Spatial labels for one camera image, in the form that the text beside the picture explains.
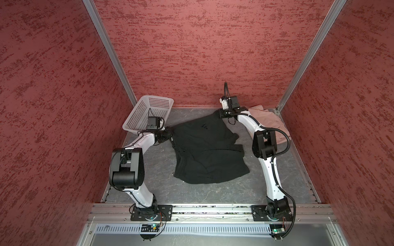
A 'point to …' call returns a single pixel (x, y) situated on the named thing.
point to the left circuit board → (154, 227)
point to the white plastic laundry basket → (148, 106)
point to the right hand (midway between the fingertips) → (218, 114)
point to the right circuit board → (277, 230)
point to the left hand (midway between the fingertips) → (173, 136)
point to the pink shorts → (268, 119)
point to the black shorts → (204, 150)
